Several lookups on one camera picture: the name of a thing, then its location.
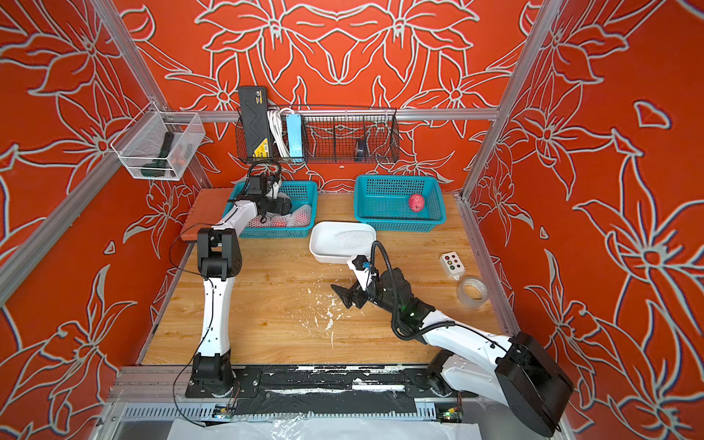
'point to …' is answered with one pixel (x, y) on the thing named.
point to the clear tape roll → (471, 291)
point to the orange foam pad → (207, 211)
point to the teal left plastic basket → (299, 193)
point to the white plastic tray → (335, 242)
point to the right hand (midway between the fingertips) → (337, 277)
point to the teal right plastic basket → (406, 203)
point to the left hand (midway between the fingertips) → (280, 200)
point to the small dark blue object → (361, 148)
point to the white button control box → (452, 265)
